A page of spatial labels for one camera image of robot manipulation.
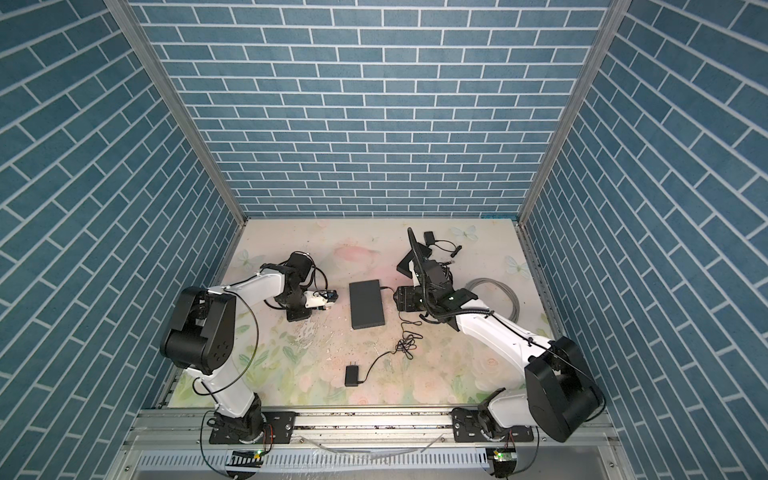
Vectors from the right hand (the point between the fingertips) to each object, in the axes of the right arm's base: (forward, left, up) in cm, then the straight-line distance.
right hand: (400, 293), depth 85 cm
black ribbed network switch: (+23, -4, -11) cm, 26 cm away
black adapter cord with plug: (+26, -18, -12) cm, 34 cm away
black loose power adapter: (-21, +12, -11) cm, 26 cm away
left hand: (-1, +31, -11) cm, 33 cm away
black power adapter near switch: (+33, -9, -12) cm, 36 cm away
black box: (+1, +11, -10) cm, 15 cm away
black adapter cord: (-10, -3, -12) cm, 16 cm away
